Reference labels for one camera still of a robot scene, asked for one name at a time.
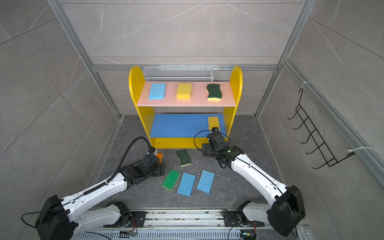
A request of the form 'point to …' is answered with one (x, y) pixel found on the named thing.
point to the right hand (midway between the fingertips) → (212, 147)
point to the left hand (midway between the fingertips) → (161, 164)
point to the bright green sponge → (171, 179)
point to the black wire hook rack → (306, 121)
